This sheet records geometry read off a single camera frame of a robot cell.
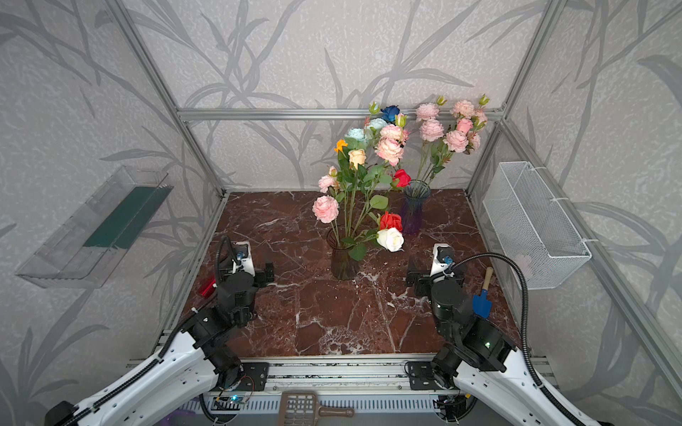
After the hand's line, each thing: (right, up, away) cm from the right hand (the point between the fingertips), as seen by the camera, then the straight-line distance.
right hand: (428, 251), depth 69 cm
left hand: (-49, 0, +7) cm, 49 cm away
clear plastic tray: (-85, +1, -6) cm, 85 cm away
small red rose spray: (-10, +8, -2) cm, 13 cm away
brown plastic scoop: (-34, -42, 0) cm, 54 cm away
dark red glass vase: (-24, -9, +27) cm, 37 cm away
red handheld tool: (-70, -14, +20) cm, 74 cm away
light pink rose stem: (-27, +11, +3) cm, 30 cm away
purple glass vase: (+2, +18, +27) cm, 32 cm away
